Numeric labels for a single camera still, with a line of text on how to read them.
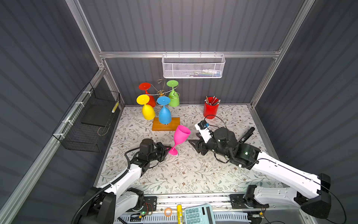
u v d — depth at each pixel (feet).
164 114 2.69
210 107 3.35
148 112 2.83
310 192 1.30
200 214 2.27
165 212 2.32
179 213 2.27
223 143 1.59
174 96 3.01
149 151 2.19
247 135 3.18
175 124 3.46
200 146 1.86
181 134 2.46
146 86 2.79
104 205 1.33
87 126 2.37
